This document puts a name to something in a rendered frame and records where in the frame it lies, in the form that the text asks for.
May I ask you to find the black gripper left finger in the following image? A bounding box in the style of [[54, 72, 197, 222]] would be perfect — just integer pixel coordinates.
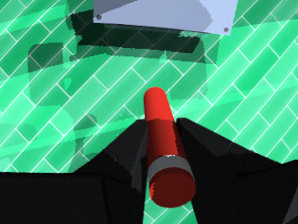
[[0, 119, 148, 224]]

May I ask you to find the grey sloped panel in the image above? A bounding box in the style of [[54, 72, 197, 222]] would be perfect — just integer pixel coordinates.
[[93, 0, 238, 36]]

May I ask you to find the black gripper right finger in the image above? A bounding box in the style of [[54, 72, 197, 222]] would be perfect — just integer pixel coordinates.
[[176, 117, 298, 224]]

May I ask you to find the red peg with white band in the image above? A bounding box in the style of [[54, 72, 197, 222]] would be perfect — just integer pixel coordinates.
[[144, 87, 196, 208]]

